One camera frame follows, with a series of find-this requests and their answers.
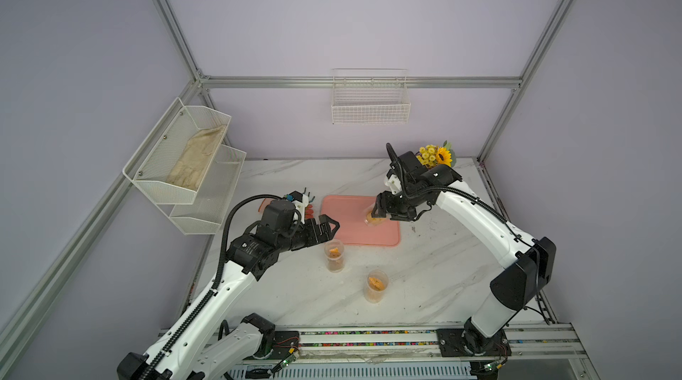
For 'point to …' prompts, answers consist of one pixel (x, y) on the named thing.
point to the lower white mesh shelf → (204, 217)
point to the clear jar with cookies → (372, 221)
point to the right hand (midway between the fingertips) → (374, 217)
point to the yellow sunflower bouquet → (433, 155)
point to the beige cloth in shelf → (194, 164)
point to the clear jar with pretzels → (334, 254)
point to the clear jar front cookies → (376, 284)
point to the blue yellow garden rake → (308, 194)
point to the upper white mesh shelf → (172, 163)
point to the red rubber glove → (308, 209)
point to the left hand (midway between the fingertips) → (326, 233)
